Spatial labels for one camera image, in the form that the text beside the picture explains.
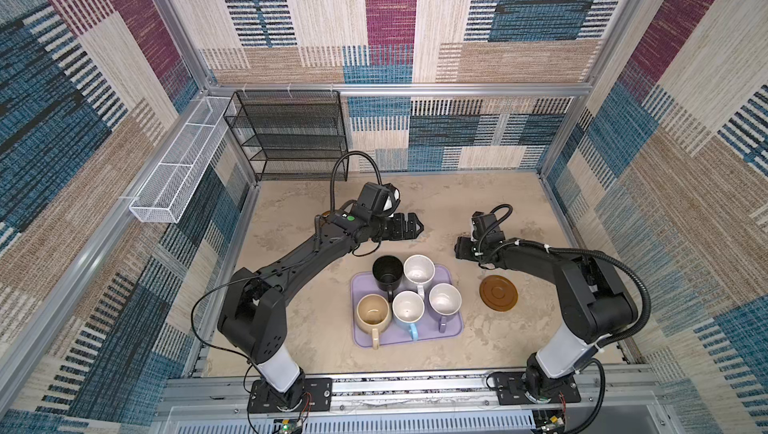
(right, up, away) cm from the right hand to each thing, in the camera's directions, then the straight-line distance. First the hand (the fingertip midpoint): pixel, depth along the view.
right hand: (464, 252), depth 97 cm
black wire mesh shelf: (-60, +40, +14) cm, 74 cm away
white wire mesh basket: (-92, +19, -5) cm, 94 cm away
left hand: (-18, +10, -15) cm, 25 cm away
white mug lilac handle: (-8, -12, -10) cm, 18 cm away
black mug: (-25, -4, -10) cm, 27 cm away
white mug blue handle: (-19, -15, -11) cm, 26 cm away
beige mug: (-29, -16, -12) cm, 35 cm away
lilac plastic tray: (-32, -8, -6) cm, 34 cm away
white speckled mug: (-15, -5, -5) cm, 16 cm away
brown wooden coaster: (+8, -11, -8) cm, 15 cm away
